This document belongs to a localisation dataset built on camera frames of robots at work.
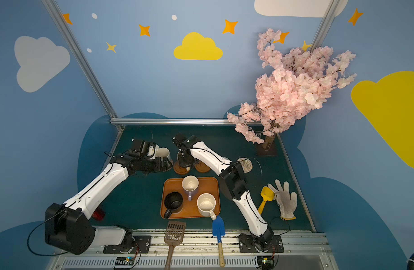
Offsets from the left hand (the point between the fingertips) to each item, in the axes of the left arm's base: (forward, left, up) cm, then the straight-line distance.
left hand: (165, 164), depth 84 cm
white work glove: (-13, -64, -15) cm, 67 cm away
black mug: (-15, -4, -14) cm, 21 cm away
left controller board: (-40, +14, -19) cm, 46 cm away
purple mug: (-5, -12, -14) cm, 20 cm away
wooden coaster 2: (+8, -18, -15) cm, 25 cm away
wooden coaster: (+5, -5, -15) cm, 16 cm away
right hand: (+6, -10, -8) cm, 14 cm away
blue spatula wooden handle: (-27, -28, -15) cm, 42 cm away
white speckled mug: (-15, -22, -15) cm, 30 cm away
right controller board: (-39, -49, -18) cm, 65 cm away
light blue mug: (+12, +5, -6) cm, 14 cm away
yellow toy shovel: (-9, -54, -14) cm, 57 cm away
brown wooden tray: (-4, -21, -16) cm, 27 cm away
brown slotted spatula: (-30, -8, -13) cm, 33 cm away
